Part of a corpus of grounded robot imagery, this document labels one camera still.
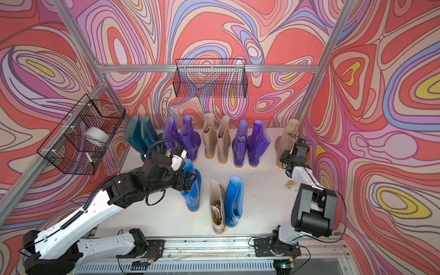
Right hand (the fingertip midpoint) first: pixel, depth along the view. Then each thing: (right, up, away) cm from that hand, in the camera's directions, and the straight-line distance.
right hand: (288, 157), depth 92 cm
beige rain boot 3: (-38, -17, -26) cm, 49 cm away
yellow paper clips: (+1, -15, -1) cm, 15 cm away
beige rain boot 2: (-1, +8, +1) cm, 9 cm away
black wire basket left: (-99, +7, -20) cm, 102 cm away
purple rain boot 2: (-28, +7, -10) cm, 31 cm away
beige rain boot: (-36, +9, -8) cm, 38 cm away
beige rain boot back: (-43, +12, -8) cm, 45 cm away
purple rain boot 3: (-18, +7, -8) cm, 21 cm away
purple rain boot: (-62, +14, -8) cm, 64 cm away
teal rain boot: (-72, +11, -10) cm, 74 cm away
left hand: (-48, -5, -26) cm, 55 cm away
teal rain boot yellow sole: (-81, +12, -9) cm, 82 cm away
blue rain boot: (-32, -13, -31) cm, 47 cm away
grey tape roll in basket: (-92, +12, -18) cm, 94 cm away
